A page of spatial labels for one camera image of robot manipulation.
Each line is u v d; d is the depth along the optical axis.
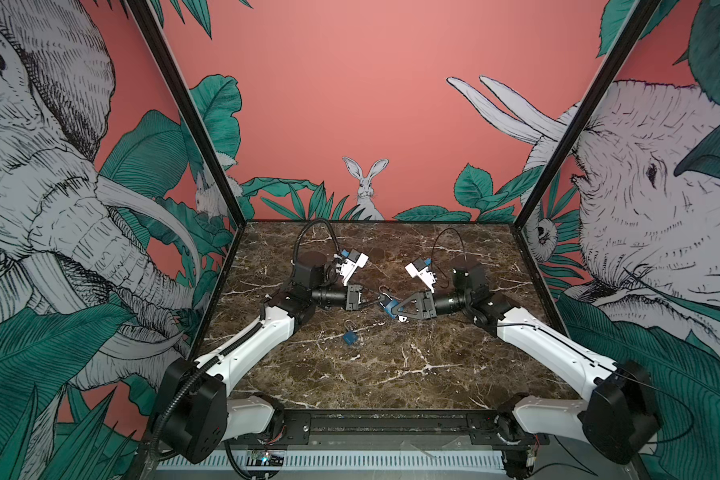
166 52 0.76
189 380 0.40
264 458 0.70
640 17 0.70
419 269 0.69
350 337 0.90
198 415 0.40
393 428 0.76
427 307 0.64
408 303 0.67
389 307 0.70
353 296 0.65
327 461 0.70
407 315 0.68
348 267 0.69
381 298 0.71
